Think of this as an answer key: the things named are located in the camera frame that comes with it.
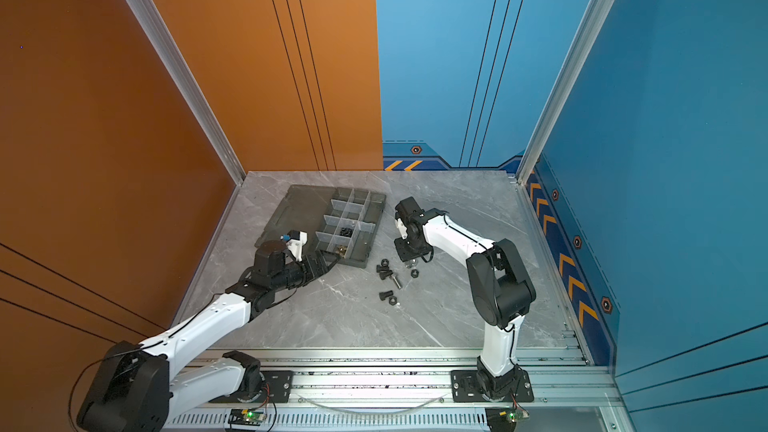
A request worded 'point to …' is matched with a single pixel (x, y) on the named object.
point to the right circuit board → (505, 419)
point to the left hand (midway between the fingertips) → (333, 259)
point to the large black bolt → (383, 269)
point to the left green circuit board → (243, 416)
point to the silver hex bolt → (397, 283)
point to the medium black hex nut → (414, 273)
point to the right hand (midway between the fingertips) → (404, 253)
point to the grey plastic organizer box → (342, 222)
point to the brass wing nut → (341, 249)
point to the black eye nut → (346, 232)
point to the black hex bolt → (383, 295)
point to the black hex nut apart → (392, 302)
